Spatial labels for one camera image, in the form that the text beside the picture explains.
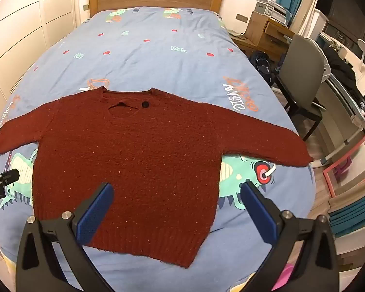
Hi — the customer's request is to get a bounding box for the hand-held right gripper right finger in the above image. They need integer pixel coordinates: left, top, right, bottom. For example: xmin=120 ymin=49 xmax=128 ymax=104
xmin=240 ymin=181 xmax=350 ymax=292

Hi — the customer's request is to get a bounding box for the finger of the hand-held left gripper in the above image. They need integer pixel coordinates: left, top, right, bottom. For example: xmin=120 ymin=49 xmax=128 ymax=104
xmin=0 ymin=169 xmax=20 ymax=188

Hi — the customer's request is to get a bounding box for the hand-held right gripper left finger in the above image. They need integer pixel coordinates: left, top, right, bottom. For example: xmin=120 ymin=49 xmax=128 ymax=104
xmin=16 ymin=182 xmax=115 ymax=292

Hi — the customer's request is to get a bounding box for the dark red knit sweater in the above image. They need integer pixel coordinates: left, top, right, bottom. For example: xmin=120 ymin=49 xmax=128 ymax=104
xmin=0 ymin=87 xmax=314 ymax=269

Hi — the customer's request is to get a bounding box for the pink plastic object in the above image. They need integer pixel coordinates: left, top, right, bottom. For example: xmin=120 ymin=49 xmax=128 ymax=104
xmin=276 ymin=263 xmax=293 ymax=286

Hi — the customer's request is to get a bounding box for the stack of teal cushions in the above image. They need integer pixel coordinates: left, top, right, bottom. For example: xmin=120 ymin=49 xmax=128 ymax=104
xmin=328 ymin=185 xmax=365 ymax=238

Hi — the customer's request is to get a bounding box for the white desk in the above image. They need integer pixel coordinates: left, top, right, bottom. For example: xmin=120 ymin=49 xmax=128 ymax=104
xmin=319 ymin=32 xmax=365 ymax=162

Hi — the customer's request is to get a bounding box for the white wardrobe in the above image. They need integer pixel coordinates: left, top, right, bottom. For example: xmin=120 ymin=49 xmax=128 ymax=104
xmin=0 ymin=0 xmax=91 ymax=105

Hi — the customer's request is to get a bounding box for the black backpack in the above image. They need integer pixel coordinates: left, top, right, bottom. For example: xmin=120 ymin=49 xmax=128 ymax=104
xmin=249 ymin=51 xmax=276 ymax=87

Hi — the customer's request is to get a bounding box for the grey chair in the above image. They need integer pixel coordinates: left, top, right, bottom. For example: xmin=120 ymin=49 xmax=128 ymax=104
xmin=272 ymin=33 xmax=333 ymax=142

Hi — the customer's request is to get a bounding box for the black jacket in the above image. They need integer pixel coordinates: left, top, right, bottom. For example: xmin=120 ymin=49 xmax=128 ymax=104
xmin=324 ymin=46 xmax=365 ymax=108

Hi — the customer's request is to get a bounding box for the blue printed bed blanket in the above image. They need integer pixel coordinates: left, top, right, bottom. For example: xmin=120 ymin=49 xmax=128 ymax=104
xmin=0 ymin=5 xmax=317 ymax=292

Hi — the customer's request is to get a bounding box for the wooden nightstand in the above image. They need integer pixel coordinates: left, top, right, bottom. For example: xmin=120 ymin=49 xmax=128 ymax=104
xmin=228 ymin=29 xmax=256 ymax=56

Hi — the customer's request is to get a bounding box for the brown cardboard box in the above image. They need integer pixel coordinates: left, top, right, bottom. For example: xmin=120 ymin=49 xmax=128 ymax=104
xmin=245 ymin=11 xmax=295 ymax=64

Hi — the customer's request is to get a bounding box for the white desk lamp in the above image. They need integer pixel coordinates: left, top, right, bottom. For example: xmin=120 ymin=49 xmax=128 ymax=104
xmin=357 ymin=38 xmax=365 ymax=68

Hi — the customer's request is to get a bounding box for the white printer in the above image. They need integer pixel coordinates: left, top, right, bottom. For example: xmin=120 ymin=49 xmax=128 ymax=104
xmin=254 ymin=0 xmax=293 ymax=27

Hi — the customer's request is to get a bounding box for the pink frame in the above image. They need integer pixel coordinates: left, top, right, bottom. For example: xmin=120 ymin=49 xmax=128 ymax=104
xmin=322 ymin=141 xmax=365 ymax=199

